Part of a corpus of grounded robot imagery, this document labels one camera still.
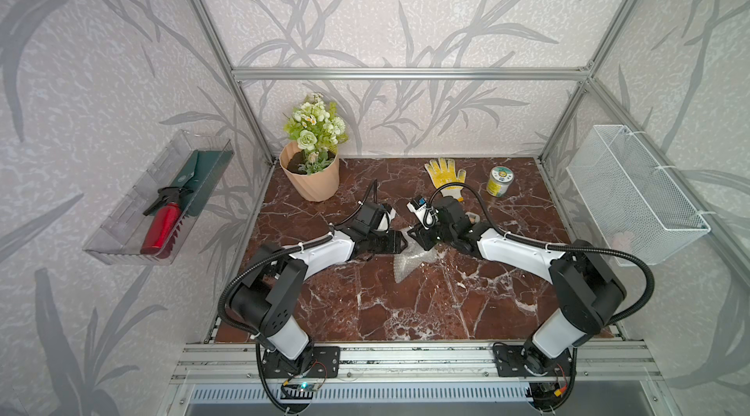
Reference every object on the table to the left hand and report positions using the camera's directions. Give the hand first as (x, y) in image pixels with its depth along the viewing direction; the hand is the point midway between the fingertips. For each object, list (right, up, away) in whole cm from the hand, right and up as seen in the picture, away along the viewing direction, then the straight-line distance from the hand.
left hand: (403, 245), depth 88 cm
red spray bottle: (-52, +12, -27) cm, 60 cm away
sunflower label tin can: (+35, +20, +15) cm, 43 cm away
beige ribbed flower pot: (-29, +18, +10) cm, 36 cm away
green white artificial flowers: (-28, +36, +3) cm, 45 cm away
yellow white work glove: (+17, +23, +27) cm, 39 cm away
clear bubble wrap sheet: (+3, -2, -4) cm, 6 cm away
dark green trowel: (-51, +21, -17) cm, 58 cm away
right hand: (+3, +5, 0) cm, 6 cm away
